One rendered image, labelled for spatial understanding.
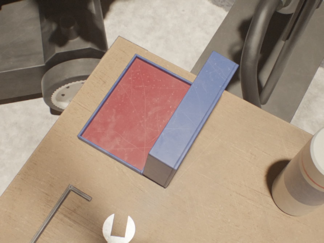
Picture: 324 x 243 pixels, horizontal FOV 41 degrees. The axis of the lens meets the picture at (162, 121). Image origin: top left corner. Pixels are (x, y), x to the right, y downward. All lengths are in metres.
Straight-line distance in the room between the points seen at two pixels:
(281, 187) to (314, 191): 0.08
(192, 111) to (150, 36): 0.77
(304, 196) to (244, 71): 0.32
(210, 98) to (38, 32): 0.67
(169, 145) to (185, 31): 0.81
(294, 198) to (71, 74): 0.62
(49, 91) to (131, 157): 0.47
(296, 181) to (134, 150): 0.23
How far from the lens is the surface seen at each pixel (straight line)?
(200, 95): 0.54
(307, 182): 0.51
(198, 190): 0.62
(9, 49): 1.12
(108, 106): 0.66
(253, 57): 0.79
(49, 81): 1.05
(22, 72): 1.10
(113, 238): 0.60
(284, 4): 0.85
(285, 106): 1.21
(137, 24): 1.31
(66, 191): 0.62
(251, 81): 0.80
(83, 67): 1.02
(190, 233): 0.61
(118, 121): 0.65
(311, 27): 1.36
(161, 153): 0.51
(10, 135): 1.21
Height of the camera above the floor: 1.07
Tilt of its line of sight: 67 degrees down
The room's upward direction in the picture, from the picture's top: straight up
